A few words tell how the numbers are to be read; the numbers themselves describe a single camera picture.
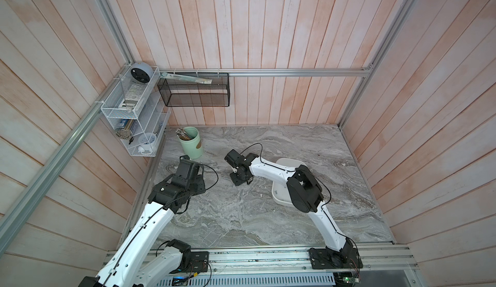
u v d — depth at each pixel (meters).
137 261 0.40
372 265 0.75
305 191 0.57
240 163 0.73
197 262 0.73
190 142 0.95
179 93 1.07
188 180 0.56
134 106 0.70
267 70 0.96
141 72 0.80
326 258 0.72
